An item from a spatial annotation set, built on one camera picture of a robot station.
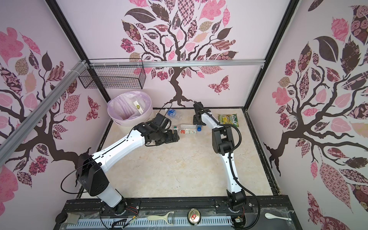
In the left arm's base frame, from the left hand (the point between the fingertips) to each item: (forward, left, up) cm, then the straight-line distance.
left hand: (172, 141), depth 81 cm
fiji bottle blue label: (+20, -18, -13) cm, 29 cm away
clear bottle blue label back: (+32, +2, -11) cm, 34 cm away
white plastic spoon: (-35, -51, -15) cm, 64 cm away
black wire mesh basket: (+43, +39, +17) cm, 61 cm away
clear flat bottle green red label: (+17, -10, -11) cm, 23 cm away
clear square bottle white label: (+22, +24, +7) cm, 33 cm away
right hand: (+29, -18, -14) cm, 37 cm away
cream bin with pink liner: (+26, +33, 0) cm, 42 cm away
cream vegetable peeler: (-36, +3, -14) cm, 38 cm away
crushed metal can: (-36, -12, -5) cm, 38 cm away
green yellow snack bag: (+29, -41, -13) cm, 52 cm away
